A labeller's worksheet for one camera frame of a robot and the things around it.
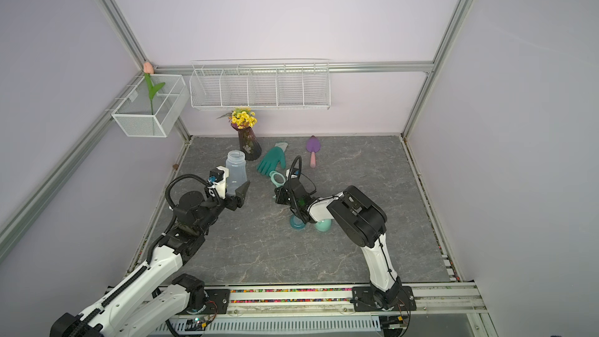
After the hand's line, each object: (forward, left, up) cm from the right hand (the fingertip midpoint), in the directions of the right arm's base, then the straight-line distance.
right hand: (274, 189), depth 96 cm
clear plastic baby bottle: (-8, +8, +27) cm, 29 cm away
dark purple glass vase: (+21, +13, +6) cm, 25 cm away
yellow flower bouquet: (+22, +12, +21) cm, 33 cm away
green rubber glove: (+21, +2, -4) cm, 22 cm away
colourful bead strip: (-40, -8, -5) cm, 41 cm away
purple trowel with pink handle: (+29, -17, -5) cm, 34 cm away
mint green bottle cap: (-16, -20, -1) cm, 26 cm away
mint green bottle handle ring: (+7, +1, +1) cm, 7 cm away
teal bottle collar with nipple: (-14, -10, -2) cm, 17 cm away
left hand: (-8, +9, +19) cm, 23 cm away
